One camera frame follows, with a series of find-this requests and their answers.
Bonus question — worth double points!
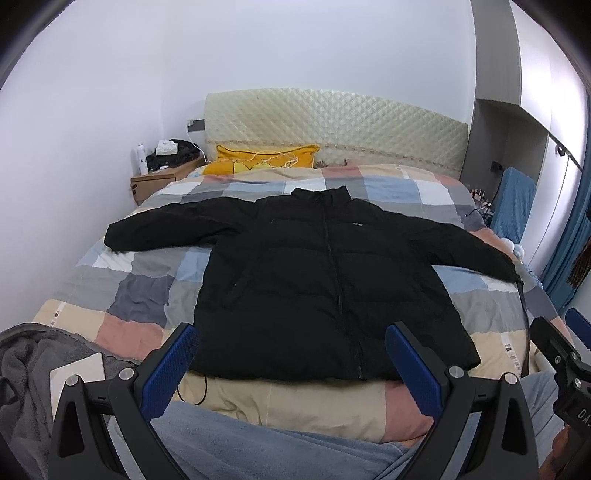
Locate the blue curtain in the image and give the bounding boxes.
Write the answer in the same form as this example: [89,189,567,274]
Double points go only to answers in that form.
[541,88,590,314]

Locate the black bag on nightstand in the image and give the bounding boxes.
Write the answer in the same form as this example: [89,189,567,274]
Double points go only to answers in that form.
[146,139,201,172]

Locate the white spray bottle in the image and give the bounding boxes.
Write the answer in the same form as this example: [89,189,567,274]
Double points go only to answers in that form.
[134,143,148,176]

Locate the blue cloth on chair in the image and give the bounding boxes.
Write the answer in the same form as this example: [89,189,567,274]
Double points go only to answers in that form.
[490,167,536,244]

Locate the yellow pillow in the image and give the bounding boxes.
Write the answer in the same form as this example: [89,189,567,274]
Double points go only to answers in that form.
[202,144,320,175]

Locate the black puffer jacket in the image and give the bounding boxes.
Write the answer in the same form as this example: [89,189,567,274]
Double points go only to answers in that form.
[104,187,520,382]

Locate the wooden bedside table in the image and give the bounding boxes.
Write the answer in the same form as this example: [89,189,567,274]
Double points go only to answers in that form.
[130,156,205,206]

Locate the plaid patchwork bed quilt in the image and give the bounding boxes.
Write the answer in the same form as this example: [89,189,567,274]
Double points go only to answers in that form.
[36,165,557,443]

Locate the cream quilted headboard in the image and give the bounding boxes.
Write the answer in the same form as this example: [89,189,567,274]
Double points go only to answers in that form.
[204,88,469,178]

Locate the grey fleece blanket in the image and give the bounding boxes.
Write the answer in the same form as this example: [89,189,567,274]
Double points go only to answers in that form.
[0,323,133,479]

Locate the person's right hand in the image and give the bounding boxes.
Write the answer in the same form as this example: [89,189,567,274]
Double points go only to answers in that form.
[539,426,590,479]

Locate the grey wall socket panel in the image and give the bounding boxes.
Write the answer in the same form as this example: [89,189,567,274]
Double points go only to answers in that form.
[186,119,205,133]

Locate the white paper sheet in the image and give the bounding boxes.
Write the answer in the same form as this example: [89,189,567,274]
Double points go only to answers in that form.
[49,353,105,416]

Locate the grey white wardrobe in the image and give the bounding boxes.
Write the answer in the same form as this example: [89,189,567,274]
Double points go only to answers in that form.
[461,1,587,274]

